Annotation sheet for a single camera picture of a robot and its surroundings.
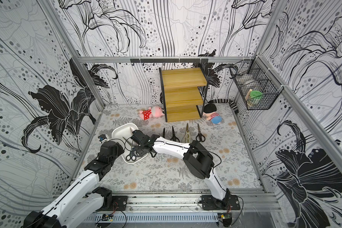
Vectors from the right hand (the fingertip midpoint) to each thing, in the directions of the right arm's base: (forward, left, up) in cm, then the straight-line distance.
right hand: (143, 146), depth 89 cm
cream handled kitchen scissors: (+10, -28, -5) cm, 30 cm away
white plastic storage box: (+6, +14, +5) cm, 16 cm away
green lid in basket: (+18, -66, +26) cm, 74 cm away
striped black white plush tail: (+44, -67, -5) cm, 80 cm away
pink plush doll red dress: (+29, -4, +1) cm, 30 cm away
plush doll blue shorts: (+28, -46, -1) cm, 54 cm away
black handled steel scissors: (+10, -38, -6) cm, 39 cm away
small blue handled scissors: (-5, +8, -3) cm, 10 cm away
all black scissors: (+10, -19, -6) cm, 22 cm away
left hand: (-2, +12, +4) cm, 13 cm away
